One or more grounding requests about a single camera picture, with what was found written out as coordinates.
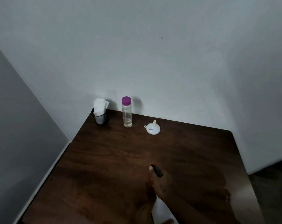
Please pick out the person's left hand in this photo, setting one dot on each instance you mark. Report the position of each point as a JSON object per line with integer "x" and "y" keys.
{"x": 144, "y": 212}

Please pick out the person's right hand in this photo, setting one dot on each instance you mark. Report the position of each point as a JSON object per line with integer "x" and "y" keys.
{"x": 165, "y": 187}

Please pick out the white spray bottle body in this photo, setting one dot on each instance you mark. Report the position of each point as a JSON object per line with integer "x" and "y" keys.
{"x": 163, "y": 212}

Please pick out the black spray head with tube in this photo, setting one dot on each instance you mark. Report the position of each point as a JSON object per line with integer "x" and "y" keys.
{"x": 157, "y": 170}

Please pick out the white plastic funnel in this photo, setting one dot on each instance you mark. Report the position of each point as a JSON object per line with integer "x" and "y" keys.
{"x": 153, "y": 130}

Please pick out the clear plastic water bottle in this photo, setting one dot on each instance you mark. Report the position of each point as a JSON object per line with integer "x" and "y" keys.
{"x": 127, "y": 116}

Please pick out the purple bottle cap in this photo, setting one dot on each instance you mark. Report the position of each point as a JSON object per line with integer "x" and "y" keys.
{"x": 126, "y": 100}

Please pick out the person's right forearm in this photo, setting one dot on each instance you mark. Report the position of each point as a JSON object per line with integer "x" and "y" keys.
{"x": 201, "y": 212}

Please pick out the dark wooden table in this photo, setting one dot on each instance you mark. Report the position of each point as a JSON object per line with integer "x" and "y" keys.
{"x": 103, "y": 156}

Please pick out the black mesh cup holder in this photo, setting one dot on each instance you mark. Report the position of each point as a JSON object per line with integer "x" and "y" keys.
{"x": 100, "y": 119}

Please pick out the black cup with tissues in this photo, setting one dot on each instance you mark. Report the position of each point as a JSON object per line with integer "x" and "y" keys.
{"x": 100, "y": 106}

